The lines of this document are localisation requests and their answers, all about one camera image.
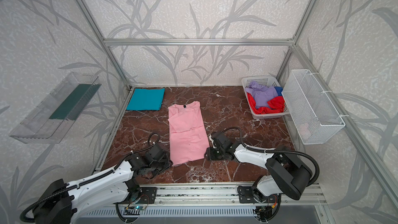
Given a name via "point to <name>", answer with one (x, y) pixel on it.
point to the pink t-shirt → (189, 140)
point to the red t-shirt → (276, 105)
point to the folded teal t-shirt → (146, 99)
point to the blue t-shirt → (279, 90)
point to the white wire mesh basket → (314, 119)
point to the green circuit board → (139, 208)
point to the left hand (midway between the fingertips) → (175, 160)
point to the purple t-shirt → (261, 94)
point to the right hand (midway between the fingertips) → (206, 151)
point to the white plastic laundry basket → (265, 81)
